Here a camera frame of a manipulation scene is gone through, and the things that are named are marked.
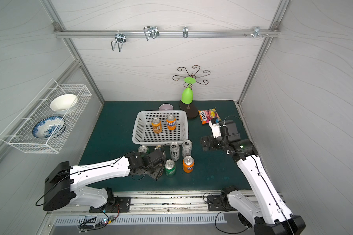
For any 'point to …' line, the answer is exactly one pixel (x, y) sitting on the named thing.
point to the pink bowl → (165, 106)
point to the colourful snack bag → (206, 115)
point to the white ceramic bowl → (62, 104)
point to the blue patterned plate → (49, 127)
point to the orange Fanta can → (188, 164)
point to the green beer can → (162, 148)
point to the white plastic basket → (143, 134)
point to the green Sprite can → (170, 168)
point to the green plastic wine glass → (187, 94)
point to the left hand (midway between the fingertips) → (157, 170)
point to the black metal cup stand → (190, 111)
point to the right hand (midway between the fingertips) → (210, 138)
